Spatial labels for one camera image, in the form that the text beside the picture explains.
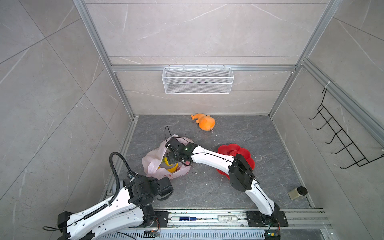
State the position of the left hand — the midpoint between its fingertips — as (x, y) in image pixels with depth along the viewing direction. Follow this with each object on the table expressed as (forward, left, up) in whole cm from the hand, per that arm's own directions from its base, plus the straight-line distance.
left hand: (156, 183), depth 72 cm
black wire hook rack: (-1, -85, +20) cm, 88 cm away
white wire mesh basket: (+64, -24, +16) cm, 70 cm away
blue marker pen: (-14, -15, -12) cm, 24 cm away
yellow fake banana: (+12, -6, -12) cm, 18 cm away
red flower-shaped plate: (+23, -44, -9) cm, 51 cm away
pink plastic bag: (+7, +1, +9) cm, 12 cm away
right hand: (+18, -6, -7) cm, 20 cm away
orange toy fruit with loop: (+44, -29, -6) cm, 53 cm away
